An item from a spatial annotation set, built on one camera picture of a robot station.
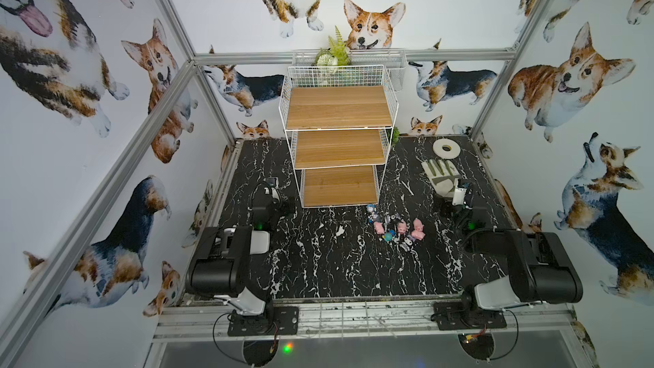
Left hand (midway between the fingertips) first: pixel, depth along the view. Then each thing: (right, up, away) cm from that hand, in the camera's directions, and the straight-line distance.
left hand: (282, 187), depth 95 cm
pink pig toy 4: (+49, -16, -5) cm, 52 cm away
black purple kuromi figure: (+44, -18, -9) cm, 48 cm away
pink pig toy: (+49, -14, -4) cm, 52 cm away
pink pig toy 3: (+44, -14, -4) cm, 46 cm away
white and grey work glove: (+65, +4, +12) cm, 66 cm away
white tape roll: (+70, +16, +23) cm, 75 cm away
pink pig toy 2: (+36, -14, -4) cm, 39 cm away
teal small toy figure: (+39, -17, -5) cm, 42 cm away
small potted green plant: (+44, +20, +10) cm, 49 cm away
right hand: (+60, -1, -1) cm, 60 cm away
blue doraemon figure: (+33, -8, 0) cm, 34 cm away
